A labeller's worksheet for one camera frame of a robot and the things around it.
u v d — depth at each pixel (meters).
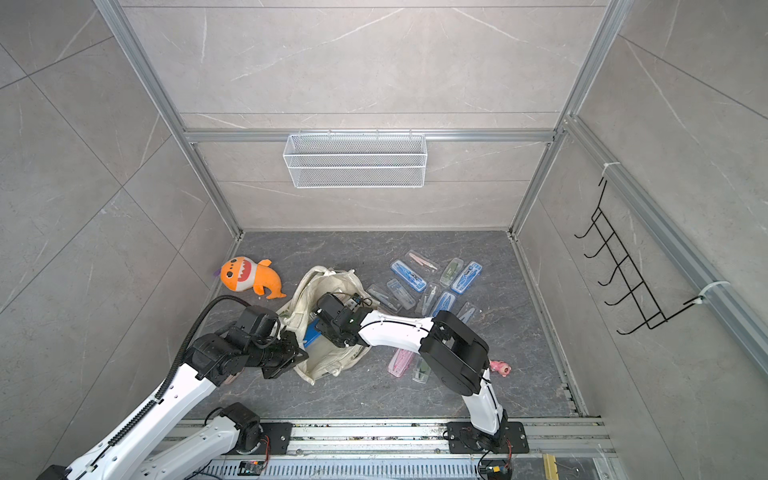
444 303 0.98
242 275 0.97
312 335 0.78
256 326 0.57
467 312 0.98
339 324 0.67
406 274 1.06
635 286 0.63
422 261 1.10
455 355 0.50
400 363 0.86
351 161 1.01
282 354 0.64
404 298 0.99
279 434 0.73
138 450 0.41
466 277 1.04
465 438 0.73
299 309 0.71
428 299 0.98
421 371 0.84
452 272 1.06
